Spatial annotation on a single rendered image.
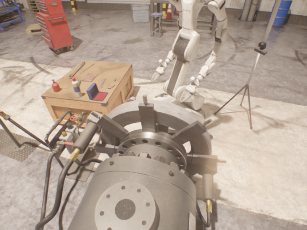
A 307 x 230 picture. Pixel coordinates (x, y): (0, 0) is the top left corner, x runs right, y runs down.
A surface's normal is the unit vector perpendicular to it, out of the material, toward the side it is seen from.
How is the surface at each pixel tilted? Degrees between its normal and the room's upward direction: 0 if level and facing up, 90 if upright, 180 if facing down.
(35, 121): 0
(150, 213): 0
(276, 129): 0
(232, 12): 90
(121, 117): 90
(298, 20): 90
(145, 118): 90
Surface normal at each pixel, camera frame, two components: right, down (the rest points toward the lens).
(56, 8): 0.69, 0.48
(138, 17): 0.22, 0.64
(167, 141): 0.40, -0.64
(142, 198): 0.00, -0.76
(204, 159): -0.19, 0.64
